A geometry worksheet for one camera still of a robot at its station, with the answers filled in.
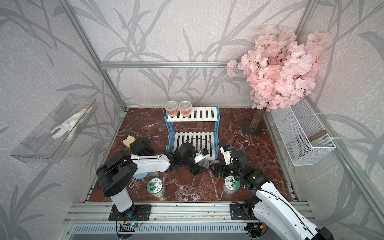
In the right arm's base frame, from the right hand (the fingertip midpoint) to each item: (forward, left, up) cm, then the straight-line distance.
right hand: (216, 164), depth 78 cm
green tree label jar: (-10, +31, -3) cm, 33 cm away
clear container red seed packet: (+22, +23, +22) cm, 39 cm away
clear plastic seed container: (+3, +6, -5) cm, 9 cm away
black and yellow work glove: (+17, +46, -9) cm, 50 cm away
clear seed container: (-4, +1, +10) cm, 11 cm away
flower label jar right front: (-10, -7, -3) cm, 13 cm away
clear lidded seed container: (+21, +16, +21) cm, 34 cm away
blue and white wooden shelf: (+32, +8, -12) cm, 36 cm away
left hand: (+3, +6, -7) cm, 10 cm away
